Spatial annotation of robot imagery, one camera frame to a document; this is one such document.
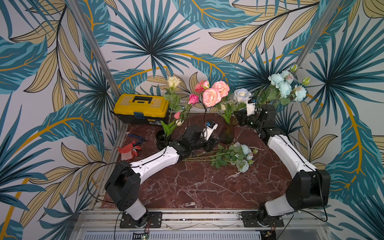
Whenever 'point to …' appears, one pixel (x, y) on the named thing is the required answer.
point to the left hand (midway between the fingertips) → (216, 140)
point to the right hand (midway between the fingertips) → (236, 111)
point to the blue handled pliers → (142, 139)
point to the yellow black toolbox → (142, 109)
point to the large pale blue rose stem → (237, 155)
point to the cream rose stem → (174, 102)
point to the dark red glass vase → (227, 133)
